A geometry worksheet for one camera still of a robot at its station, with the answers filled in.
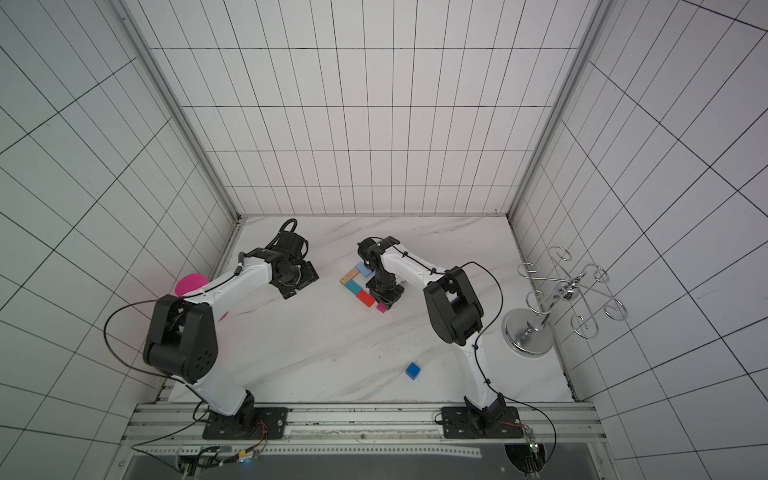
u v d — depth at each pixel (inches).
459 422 28.6
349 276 39.5
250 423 26.6
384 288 31.9
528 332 33.9
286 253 28.4
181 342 17.9
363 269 40.6
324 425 29.2
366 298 37.9
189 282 32.6
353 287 38.8
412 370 31.4
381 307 35.4
